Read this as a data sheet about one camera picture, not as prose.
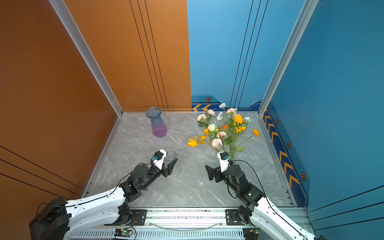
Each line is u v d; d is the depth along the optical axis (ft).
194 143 2.91
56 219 1.36
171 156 2.48
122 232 2.33
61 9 2.29
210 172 2.24
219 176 2.24
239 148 3.22
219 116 3.77
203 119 3.68
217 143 3.09
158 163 2.18
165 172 2.24
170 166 2.29
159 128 3.64
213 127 3.46
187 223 2.38
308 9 2.29
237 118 3.53
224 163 2.19
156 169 2.21
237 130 3.37
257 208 1.70
